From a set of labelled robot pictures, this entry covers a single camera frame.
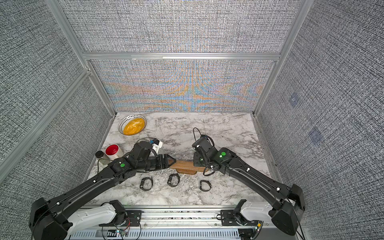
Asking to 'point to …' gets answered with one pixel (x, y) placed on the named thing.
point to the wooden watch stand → (186, 167)
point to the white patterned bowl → (124, 120)
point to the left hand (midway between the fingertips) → (175, 161)
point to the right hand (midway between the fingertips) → (196, 155)
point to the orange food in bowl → (134, 126)
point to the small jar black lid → (99, 154)
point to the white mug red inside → (113, 151)
